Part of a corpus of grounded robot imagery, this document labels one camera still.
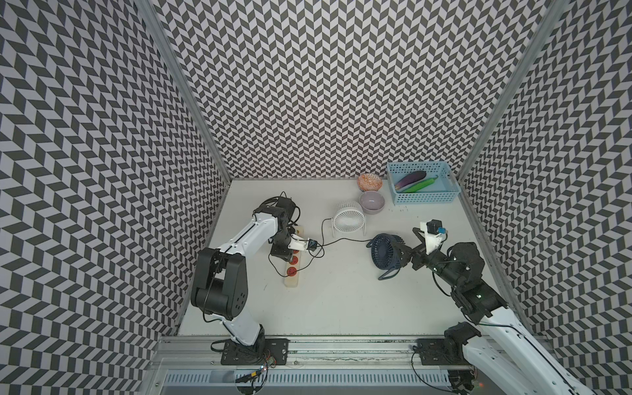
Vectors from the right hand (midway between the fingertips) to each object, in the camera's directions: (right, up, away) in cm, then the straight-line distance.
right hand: (403, 239), depth 74 cm
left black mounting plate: (-39, -33, -2) cm, 51 cm away
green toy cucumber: (+19, +19, +37) cm, 46 cm away
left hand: (-39, -5, +14) cm, 42 cm away
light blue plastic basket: (+32, +17, +39) cm, 53 cm away
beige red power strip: (-36, -15, +12) cm, 41 cm away
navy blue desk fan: (-4, -7, +12) cm, 14 cm away
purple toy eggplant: (+15, +22, +39) cm, 47 cm away
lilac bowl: (-3, +11, +34) cm, 36 cm away
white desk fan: (-15, +5, +22) cm, 27 cm away
